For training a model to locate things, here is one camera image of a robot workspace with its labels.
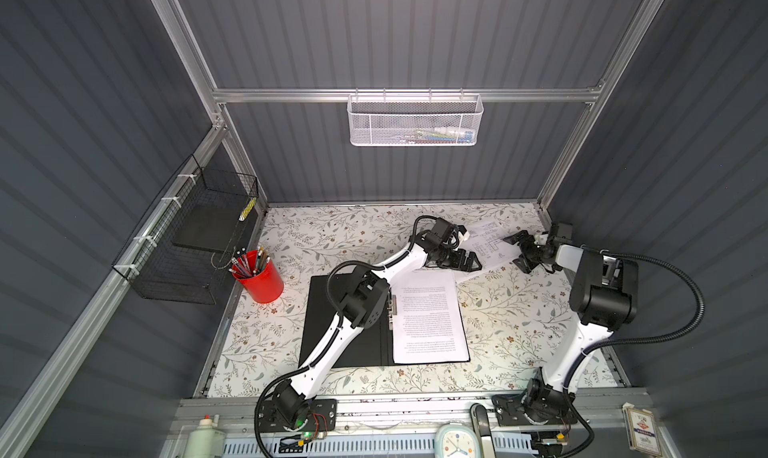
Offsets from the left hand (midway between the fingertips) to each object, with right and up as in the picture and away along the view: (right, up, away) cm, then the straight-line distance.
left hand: (472, 265), depth 98 cm
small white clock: (-12, -37, -30) cm, 49 cm away
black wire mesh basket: (-78, +7, -26) cm, 82 cm away
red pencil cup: (-65, -1, -14) cm, 66 cm away
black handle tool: (-6, -33, -28) cm, 44 cm away
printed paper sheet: (-16, -15, -9) cm, 24 cm away
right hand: (+15, +5, +4) cm, 17 cm away
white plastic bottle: (-68, -35, -33) cm, 83 cm away
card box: (+33, -36, -27) cm, 56 cm away
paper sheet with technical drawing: (+8, +8, +13) cm, 18 cm away
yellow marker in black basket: (-67, +18, -15) cm, 71 cm away
